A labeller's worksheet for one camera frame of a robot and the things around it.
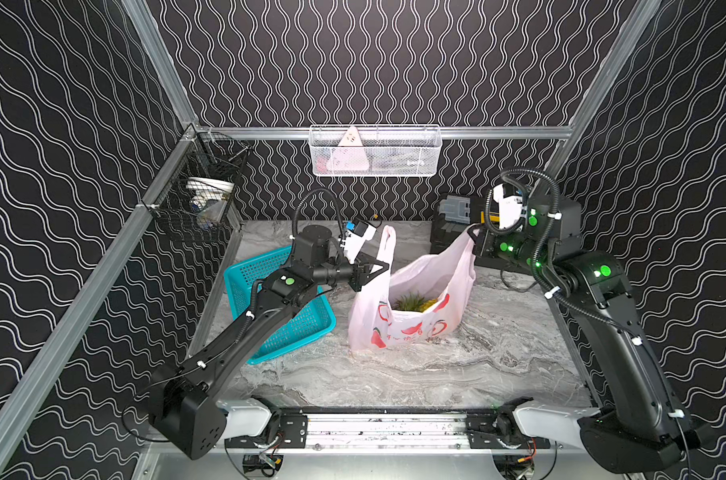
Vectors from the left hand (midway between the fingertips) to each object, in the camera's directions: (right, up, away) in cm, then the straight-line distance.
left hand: (386, 261), depth 67 cm
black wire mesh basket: (-56, +20, +22) cm, 63 cm away
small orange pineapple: (+10, -13, +22) cm, 28 cm away
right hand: (+18, +8, -3) cm, 20 cm away
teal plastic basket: (-22, -19, +28) cm, 40 cm away
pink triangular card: (-10, +31, +23) cm, 40 cm away
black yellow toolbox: (+24, +14, +30) cm, 41 cm away
